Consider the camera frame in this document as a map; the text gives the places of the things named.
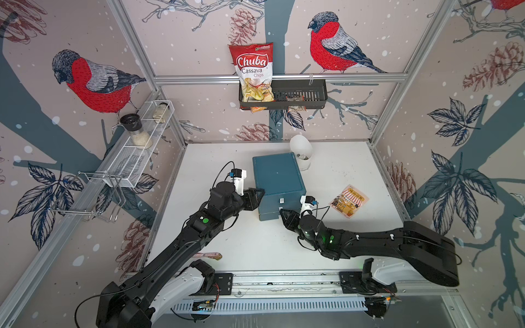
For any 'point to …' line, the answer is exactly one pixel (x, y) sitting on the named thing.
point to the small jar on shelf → (160, 113)
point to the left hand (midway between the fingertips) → (264, 188)
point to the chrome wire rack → (92, 194)
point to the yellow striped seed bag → (349, 201)
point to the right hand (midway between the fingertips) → (279, 212)
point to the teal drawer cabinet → (279, 177)
